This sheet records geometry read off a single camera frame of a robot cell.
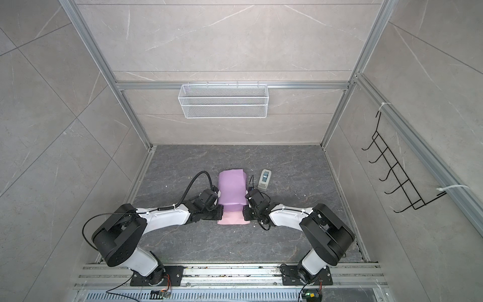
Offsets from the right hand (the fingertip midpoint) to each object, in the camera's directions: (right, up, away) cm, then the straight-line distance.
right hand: (245, 210), depth 92 cm
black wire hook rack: (+55, +12, -31) cm, 65 cm away
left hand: (-10, +1, -1) cm, 11 cm away
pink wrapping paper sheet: (-7, +11, -1) cm, 13 cm away
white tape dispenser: (+10, +14, +7) cm, 18 cm away
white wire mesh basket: (-12, +57, +9) cm, 59 cm away
